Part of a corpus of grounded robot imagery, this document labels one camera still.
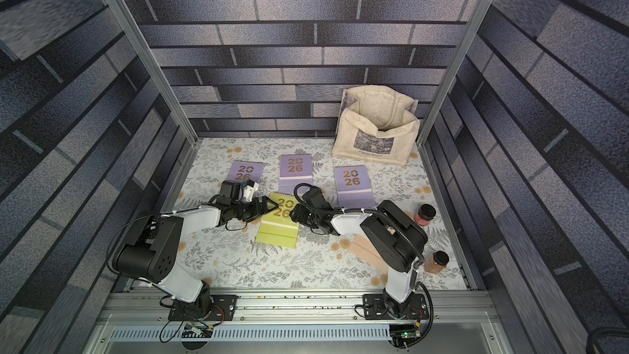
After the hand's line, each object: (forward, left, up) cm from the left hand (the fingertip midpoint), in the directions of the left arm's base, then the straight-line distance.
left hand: (273, 208), depth 91 cm
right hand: (-1, -7, -3) cm, 7 cm away
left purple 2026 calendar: (+20, +16, -3) cm, 26 cm away
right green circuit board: (-37, -43, -5) cm, 57 cm away
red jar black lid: (-6, -53, +8) cm, 54 cm away
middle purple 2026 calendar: (+21, -6, -3) cm, 22 cm away
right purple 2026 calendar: (+12, -32, -3) cm, 35 cm away
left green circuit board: (-38, +19, -6) cm, 43 cm away
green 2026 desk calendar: (-5, -1, -5) cm, 8 cm away
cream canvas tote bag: (+42, -44, +7) cm, 61 cm away
